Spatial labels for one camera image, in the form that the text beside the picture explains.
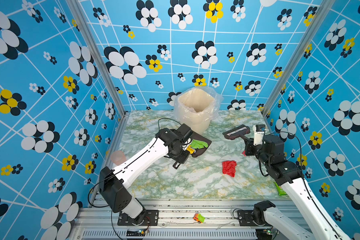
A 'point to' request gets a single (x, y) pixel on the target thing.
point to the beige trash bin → (200, 128)
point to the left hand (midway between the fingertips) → (184, 158)
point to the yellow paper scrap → (190, 150)
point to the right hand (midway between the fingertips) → (248, 139)
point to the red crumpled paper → (229, 168)
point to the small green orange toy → (198, 218)
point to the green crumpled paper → (199, 144)
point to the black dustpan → (195, 136)
